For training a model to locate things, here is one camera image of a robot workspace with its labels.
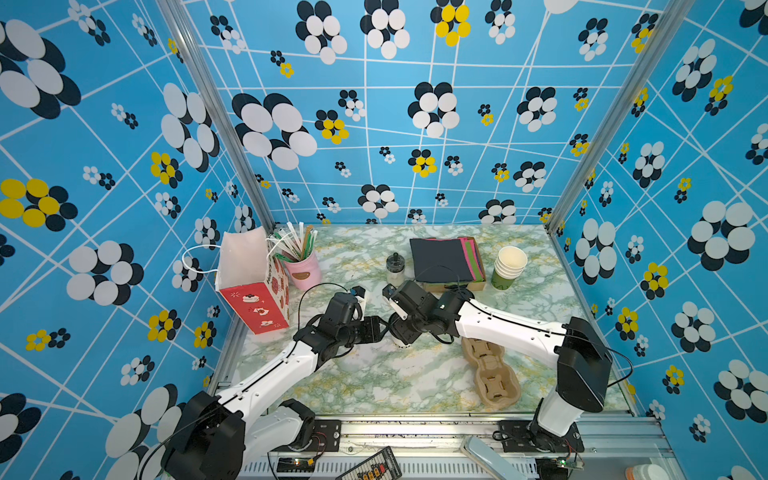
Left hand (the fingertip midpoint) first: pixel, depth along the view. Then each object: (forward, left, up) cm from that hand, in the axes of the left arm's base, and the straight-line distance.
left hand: (386, 326), depth 82 cm
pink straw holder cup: (+19, +27, -3) cm, 33 cm away
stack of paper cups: (+18, -37, +5) cm, 41 cm away
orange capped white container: (-32, -56, -3) cm, 65 cm away
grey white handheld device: (-31, -28, -12) cm, 44 cm away
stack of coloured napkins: (+26, -23, -4) cm, 35 cm away
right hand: (+1, -5, -1) cm, 5 cm away
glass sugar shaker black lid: (+22, -3, 0) cm, 22 cm away
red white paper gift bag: (+4, +33, +15) cm, 36 cm away
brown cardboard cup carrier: (-14, -29, -7) cm, 33 cm away
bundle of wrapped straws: (+25, +31, +5) cm, 40 cm away
